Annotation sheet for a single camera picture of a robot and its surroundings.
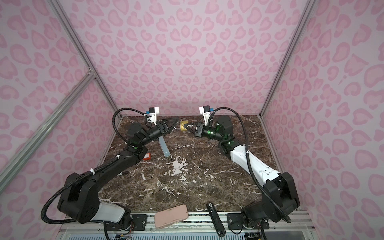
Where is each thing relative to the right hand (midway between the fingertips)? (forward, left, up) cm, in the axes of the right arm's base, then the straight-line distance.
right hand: (186, 126), depth 68 cm
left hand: (+3, +3, +2) cm, 5 cm away
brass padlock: (+2, +2, 0) cm, 3 cm away
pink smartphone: (-31, +8, -33) cm, 46 cm away
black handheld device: (-32, -14, -31) cm, 46 cm away
